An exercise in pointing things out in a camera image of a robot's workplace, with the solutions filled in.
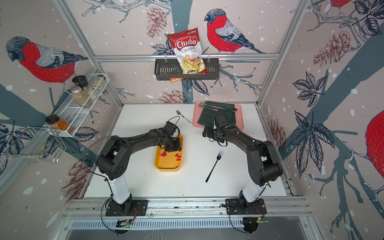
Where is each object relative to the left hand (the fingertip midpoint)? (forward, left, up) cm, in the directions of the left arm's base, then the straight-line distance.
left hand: (184, 146), depth 93 cm
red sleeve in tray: (-4, +12, -3) cm, 13 cm away
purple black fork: (-6, -22, -4) cm, 23 cm away
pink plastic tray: (+37, -10, -2) cm, 38 cm away
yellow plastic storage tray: (-9, +9, -2) cm, 13 cm away
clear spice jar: (+21, +49, +31) cm, 61 cm away
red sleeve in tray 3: (-8, +3, -3) cm, 9 cm away
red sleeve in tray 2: (-5, +4, -4) cm, 8 cm away
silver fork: (+31, +7, -3) cm, 32 cm away
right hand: (+7, -15, +4) cm, 17 cm away
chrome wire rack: (-12, +60, +25) cm, 66 cm away
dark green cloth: (+29, -17, -4) cm, 34 cm away
